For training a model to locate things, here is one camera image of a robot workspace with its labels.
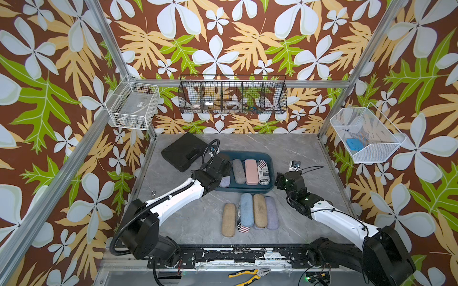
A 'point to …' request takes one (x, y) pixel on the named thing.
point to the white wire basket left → (132, 106)
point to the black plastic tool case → (181, 152)
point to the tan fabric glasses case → (260, 213)
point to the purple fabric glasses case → (225, 182)
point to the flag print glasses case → (241, 229)
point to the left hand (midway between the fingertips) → (225, 161)
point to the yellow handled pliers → (258, 273)
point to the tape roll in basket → (232, 105)
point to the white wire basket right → (370, 136)
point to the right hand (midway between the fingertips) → (282, 173)
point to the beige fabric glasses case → (228, 220)
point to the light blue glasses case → (247, 215)
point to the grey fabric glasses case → (239, 173)
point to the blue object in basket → (355, 144)
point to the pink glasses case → (251, 174)
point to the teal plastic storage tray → (236, 188)
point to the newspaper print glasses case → (264, 178)
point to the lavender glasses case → (272, 221)
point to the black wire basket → (232, 94)
